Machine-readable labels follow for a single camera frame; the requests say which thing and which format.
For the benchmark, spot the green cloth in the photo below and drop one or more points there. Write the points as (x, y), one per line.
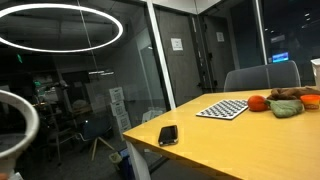
(285, 108)

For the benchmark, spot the paper sign on door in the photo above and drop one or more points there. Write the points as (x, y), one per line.
(176, 44)

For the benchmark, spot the brown cloth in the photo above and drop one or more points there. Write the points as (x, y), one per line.
(291, 93)

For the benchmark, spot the orange ball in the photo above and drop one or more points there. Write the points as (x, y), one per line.
(257, 103)

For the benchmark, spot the white keyboard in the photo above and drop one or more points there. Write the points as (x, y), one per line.
(226, 109)

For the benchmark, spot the grey office chair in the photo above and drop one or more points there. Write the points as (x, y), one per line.
(275, 75)

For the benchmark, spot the stacked white boxes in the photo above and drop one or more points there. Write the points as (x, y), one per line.
(119, 110)

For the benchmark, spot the paper sign on glass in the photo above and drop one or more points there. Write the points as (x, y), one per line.
(220, 36)

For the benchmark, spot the orange container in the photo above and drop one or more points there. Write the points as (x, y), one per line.
(310, 102)

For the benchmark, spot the black smartphone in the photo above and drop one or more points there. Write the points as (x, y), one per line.
(168, 135)

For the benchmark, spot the blue chair wooden legs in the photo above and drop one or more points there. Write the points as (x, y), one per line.
(93, 130)

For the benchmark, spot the blue lit screen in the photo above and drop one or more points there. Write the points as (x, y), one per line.
(280, 57)

